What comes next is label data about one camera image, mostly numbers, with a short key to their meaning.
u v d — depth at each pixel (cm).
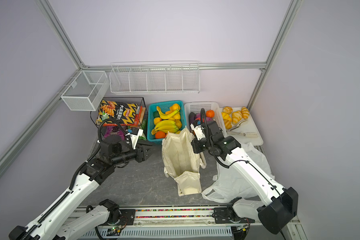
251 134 103
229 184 83
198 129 68
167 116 108
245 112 116
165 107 116
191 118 110
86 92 100
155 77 96
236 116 112
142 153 62
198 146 66
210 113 112
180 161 93
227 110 116
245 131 105
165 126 102
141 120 93
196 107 115
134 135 62
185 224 73
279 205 38
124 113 94
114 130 102
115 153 55
